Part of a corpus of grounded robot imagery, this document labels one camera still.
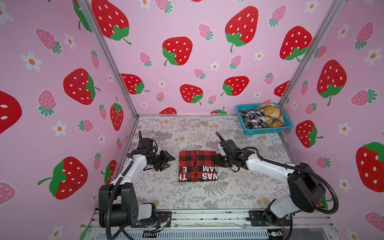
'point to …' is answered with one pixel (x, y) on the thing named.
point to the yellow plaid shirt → (274, 116)
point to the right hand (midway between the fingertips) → (212, 162)
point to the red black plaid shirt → (197, 165)
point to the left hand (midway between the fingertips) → (173, 160)
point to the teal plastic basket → (287, 122)
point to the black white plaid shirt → (254, 119)
